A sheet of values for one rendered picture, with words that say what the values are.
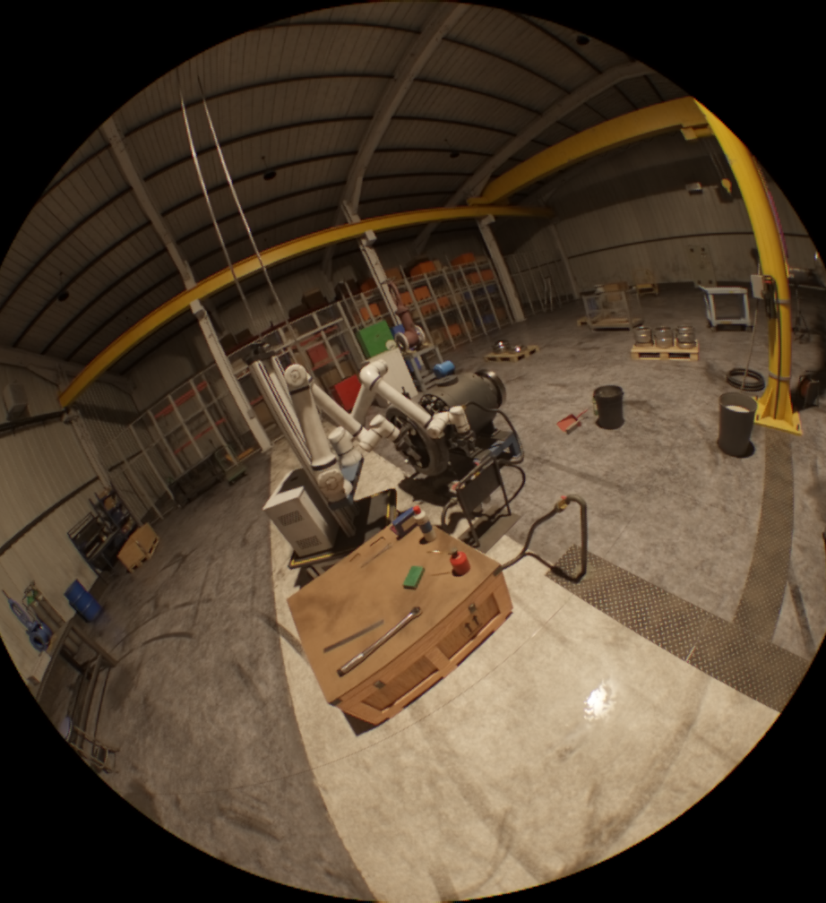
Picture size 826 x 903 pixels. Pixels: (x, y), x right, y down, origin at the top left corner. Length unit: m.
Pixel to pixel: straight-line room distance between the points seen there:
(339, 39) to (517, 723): 9.33
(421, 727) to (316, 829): 0.87
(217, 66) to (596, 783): 9.10
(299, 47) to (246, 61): 1.03
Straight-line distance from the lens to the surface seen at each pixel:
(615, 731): 1.55
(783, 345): 3.42
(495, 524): 2.23
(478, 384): 2.72
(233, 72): 7.76
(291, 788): 2.02
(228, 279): 9.94
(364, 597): 1.54
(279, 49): 7.84
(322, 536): 2.17
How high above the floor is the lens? 1.52
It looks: 23 degrees down
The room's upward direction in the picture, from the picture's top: 24 degrees counter-clockwise
